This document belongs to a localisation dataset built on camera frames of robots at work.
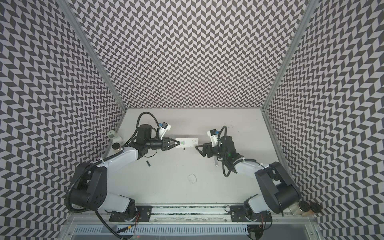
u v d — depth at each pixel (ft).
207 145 2.47
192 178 2.76
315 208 2.29
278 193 1.41
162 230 2.27
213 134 2.51
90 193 1.40
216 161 2.93
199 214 2.43
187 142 2.66
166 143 2.44
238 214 2.41
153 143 2.40
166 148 2.46
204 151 2.48
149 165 2.92
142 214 2.39
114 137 2.99
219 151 2.45
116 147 2.79
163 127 2.53
